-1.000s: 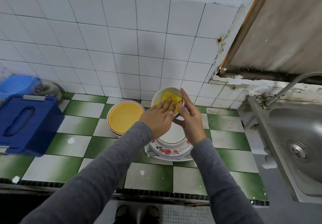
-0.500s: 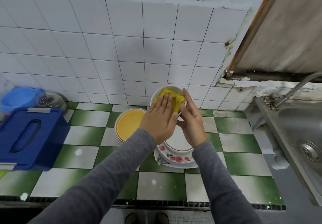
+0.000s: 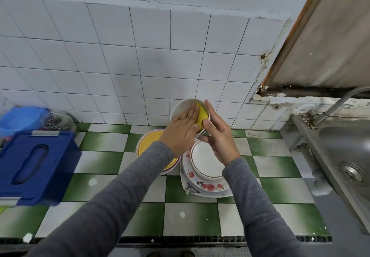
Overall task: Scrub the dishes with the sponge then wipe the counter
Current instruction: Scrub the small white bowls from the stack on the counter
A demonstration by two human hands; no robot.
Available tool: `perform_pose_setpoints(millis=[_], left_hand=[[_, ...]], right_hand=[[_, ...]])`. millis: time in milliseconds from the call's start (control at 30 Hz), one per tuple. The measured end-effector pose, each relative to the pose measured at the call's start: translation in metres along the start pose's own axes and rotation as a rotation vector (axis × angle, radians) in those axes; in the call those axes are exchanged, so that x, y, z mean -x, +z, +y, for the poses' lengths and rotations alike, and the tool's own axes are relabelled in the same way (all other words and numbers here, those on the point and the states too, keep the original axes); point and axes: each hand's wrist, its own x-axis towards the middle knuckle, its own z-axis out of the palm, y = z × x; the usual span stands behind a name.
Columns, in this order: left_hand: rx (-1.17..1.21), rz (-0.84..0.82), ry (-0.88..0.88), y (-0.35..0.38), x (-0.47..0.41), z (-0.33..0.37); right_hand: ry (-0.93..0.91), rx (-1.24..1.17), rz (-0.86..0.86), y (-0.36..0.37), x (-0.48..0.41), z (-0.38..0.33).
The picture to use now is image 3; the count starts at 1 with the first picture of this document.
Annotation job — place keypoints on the person's left hand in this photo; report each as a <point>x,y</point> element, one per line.
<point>180,134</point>

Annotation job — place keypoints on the person's right hand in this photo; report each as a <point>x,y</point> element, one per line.
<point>222,141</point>

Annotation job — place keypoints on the stack of small white bowls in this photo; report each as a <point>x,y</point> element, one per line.
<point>179,108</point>

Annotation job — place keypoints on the person's right forearm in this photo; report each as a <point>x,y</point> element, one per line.
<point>263,213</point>

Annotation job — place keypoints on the person's black shoe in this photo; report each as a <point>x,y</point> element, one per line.
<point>154,254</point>
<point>187,254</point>

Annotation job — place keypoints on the glass jar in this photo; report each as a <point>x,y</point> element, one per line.
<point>59,121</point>

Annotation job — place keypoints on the stainless steel sink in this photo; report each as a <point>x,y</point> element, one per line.
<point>344,150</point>

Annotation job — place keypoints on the metal faucet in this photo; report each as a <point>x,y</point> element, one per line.
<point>341,106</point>

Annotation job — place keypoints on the blue plastic box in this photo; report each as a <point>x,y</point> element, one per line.
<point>32,167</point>

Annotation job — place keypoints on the blue plastic bowl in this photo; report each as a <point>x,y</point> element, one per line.
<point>22,120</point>

